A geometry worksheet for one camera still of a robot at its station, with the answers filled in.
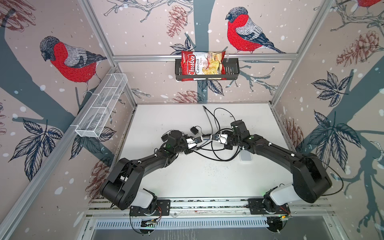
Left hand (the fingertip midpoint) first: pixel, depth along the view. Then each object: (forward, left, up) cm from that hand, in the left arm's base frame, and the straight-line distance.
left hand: (196, 138), depth 85 cm
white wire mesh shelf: (+10, +50, +17) cm, 54 cm away
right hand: (0, -12, -2) cm, 12 cm away
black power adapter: (+14, +1, -12) cm, 18 cm away
